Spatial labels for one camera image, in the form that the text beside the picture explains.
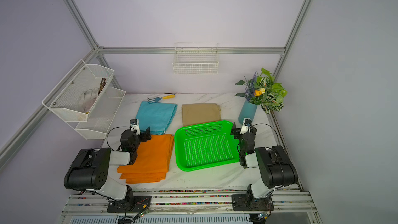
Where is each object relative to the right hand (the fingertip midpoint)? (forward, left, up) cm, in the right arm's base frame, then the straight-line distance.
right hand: (242, 125), depth 92 cm
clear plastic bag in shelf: (+4, +83, +22) cm, 86 cm away
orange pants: (-20, +53, -7) cm, 57 cm away
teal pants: (+13, +56, -6) cm, 58 cm away
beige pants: (+16, +29, -8) cm, 34 cm away
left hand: (+1, +63, -3) cm, 63 cm away
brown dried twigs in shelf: (+12, +78, +24) cm, 82 cm away
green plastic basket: (-9, +24, -8) cm, 27 cm away
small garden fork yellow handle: (+30, +60, -7) cm, 67 cm away
